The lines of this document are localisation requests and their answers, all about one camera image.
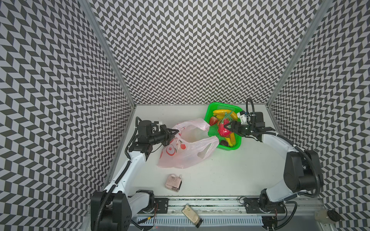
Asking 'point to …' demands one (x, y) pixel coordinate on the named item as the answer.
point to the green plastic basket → (213, 130)
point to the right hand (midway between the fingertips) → (227, 130)
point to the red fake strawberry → (213, 120)
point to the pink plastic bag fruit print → (190, 147)
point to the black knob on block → (335, 215)
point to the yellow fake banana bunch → (222, 114)
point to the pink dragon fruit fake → (222, 130)
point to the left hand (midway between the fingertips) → (179, 130)
